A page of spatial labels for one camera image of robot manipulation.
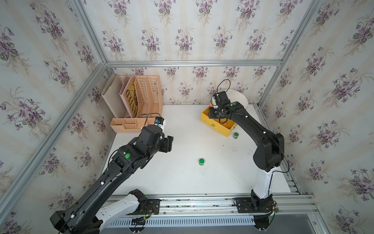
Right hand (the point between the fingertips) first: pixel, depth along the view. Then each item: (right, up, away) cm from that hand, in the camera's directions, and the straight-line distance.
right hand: (212, 113), depth 91 cm
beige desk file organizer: (-49, +8, +32) cm, 59 cm away
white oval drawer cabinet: (+15, +11, +3) cm, 19 cm away
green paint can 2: (-7, -29, -4) cm, 31 cm away
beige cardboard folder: (-63, +11, 0) cm, 64 cm away
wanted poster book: (-54, +12, +2) cm, 56 cm away
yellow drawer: (+6, -10, -5) cm, 13 cm away
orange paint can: (+9, -7, +1) cm, 11 cm away
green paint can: (+17, -15, +7) cm, 24 cm away
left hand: (-25, -13, -22) cm, 36 cm away
